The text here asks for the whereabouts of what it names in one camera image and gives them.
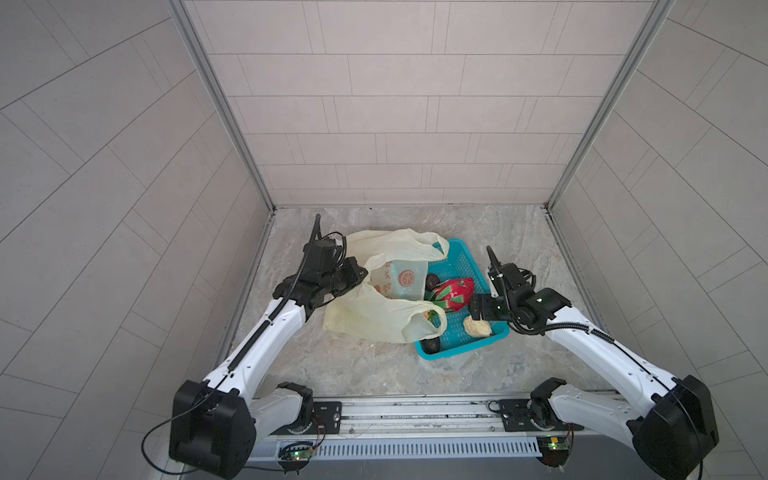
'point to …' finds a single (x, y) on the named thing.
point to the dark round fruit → (431, 282)
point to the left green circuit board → (294, 456)
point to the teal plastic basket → (461, 263)
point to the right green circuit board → (554, 449)
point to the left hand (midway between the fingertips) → (374, 267)
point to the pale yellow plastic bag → (391, 303)
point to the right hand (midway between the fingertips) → (479, 306)
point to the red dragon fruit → (452, 295)
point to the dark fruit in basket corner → (431, 346)
